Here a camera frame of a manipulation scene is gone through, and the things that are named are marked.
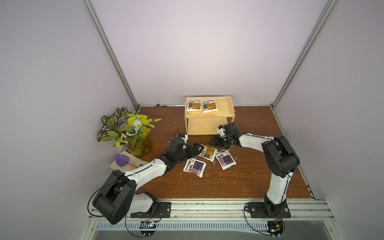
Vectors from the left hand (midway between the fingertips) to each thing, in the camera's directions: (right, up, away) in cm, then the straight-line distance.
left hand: (201, 150), depth 83 cm
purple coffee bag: (-4, -11, +5) cm, 12 cm away
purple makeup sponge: (-50, -8, +9) cm, 52 cm away
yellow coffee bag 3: (+4, -4, +10) cm, 11 cm away
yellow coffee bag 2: (+5, +26, +7) cm, 28 cm away
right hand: (+8, +3, +13) cm, 15 cm away
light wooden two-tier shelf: (-2, +14, +24) cm, 28 cm away
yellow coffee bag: (-5, +27, +8) cm, 28 cm away
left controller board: (-27, -36, -11) cm, 46 cm away
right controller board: (+35, -35, -12) cm, 51 cm away
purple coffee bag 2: (+15, -7, +8) cm, 18 cm away
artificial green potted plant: (-41, +12, -2) cm, 42 cm away
